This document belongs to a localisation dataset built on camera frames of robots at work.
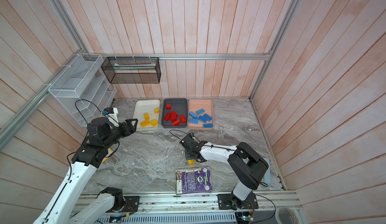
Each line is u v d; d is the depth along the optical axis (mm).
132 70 965
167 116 1066
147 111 1098
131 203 733
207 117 1071
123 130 632
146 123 1030
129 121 648
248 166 450
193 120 1044
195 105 1154
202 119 1048
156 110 1101
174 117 1052
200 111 1107
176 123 1019
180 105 1174
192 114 1077
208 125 1010
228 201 720
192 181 782
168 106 1130
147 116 1069
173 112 1110
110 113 613
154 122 1019
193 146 685
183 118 1066
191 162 853
